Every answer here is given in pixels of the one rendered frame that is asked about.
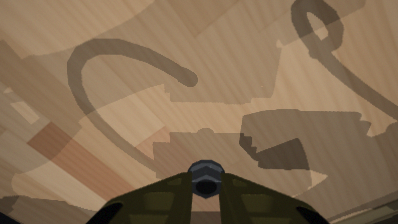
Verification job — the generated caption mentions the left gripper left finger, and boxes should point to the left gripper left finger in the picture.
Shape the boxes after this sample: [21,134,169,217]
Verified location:
[102,172,193,224]

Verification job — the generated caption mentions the dark grey hex nut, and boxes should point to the dark grey hex nut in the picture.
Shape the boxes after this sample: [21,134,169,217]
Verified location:
[188,160,225,199]

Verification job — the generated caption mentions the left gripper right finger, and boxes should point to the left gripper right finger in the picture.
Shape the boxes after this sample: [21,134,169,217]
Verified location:
[219,173,318,224]

